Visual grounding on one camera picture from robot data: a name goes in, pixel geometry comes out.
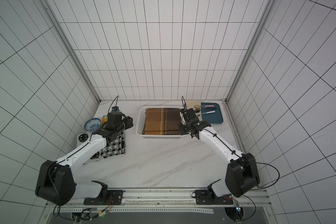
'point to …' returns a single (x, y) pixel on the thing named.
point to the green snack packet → (105, 118)
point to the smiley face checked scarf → (116, 147)
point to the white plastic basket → (140, 120)
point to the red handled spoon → (208, 106)
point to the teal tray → (215, 117)
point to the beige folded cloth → (190, 103)
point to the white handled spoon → (209, 112)
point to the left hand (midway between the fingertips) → (128, 122)
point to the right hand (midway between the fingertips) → (177, 127)
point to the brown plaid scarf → (162, 121)
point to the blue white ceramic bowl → (92, 124)
